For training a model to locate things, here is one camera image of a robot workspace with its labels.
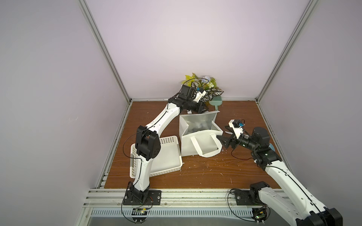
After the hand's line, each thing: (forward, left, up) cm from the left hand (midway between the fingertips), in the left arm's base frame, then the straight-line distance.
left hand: (208, 107), depth 84 cm
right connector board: (-50, -24, -25) cm, 61 cm away
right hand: (-15, -7, +1) cm, 17 cm away
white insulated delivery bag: (-18, +6, -1) cm, 19 cm away
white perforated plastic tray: (-22, +25, -26) cm, 42 cm away
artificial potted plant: (+22, -1, +1) cm, 22 cm away
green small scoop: (+27, -12, -22) cm, 37 cm away
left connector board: (-50, +38, -26) cm, 68 cm away
